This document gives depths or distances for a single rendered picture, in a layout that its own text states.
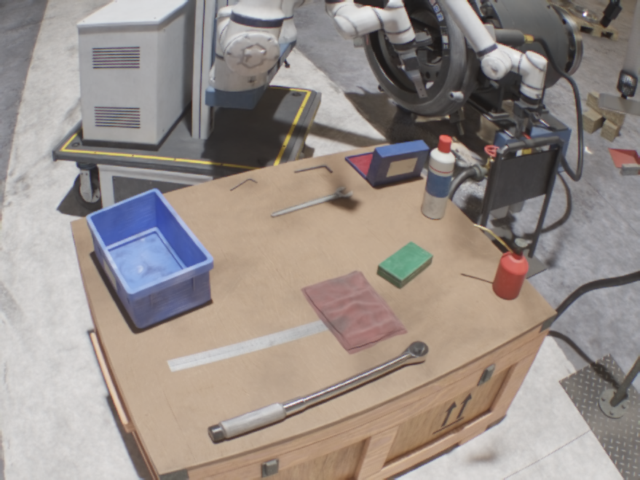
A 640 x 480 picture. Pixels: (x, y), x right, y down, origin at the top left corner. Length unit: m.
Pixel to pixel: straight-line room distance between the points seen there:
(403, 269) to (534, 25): 1.71
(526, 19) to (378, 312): 1.82
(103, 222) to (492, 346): 0.91
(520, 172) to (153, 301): 1.29
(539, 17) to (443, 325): 1.89
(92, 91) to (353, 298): 1.24
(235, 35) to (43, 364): 1.15
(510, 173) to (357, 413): 1.10
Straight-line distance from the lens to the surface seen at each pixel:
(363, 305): 1.32
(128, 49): 2.02
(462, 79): 2.38
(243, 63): 1.66
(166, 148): 2.15
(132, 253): 1.46
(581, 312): 2.29
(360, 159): 1.80
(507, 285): 1.42
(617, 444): 1.94
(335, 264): 1.43
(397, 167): 1.69
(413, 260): 1.43
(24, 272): 2.26
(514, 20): 2.71
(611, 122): 3.91
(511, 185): 2.05
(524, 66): 2.09
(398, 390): 1.20
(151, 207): 1.47
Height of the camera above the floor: 1.40
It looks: 40 degrees down
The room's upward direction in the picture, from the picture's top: 5 degrees clockwise
